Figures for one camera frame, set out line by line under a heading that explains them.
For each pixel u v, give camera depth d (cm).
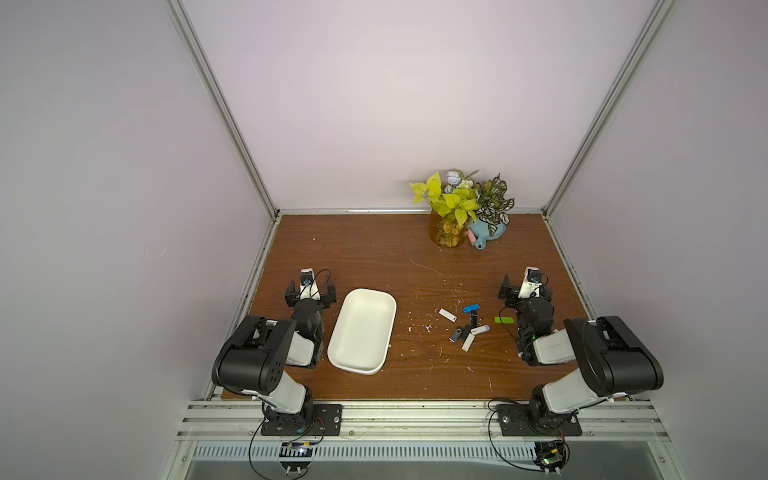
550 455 70
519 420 72
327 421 73
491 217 90
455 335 87
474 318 91
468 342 85
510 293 83
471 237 110
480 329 88
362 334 87
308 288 76
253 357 46
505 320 85
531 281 76
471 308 93
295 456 72
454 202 90
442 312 92
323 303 83
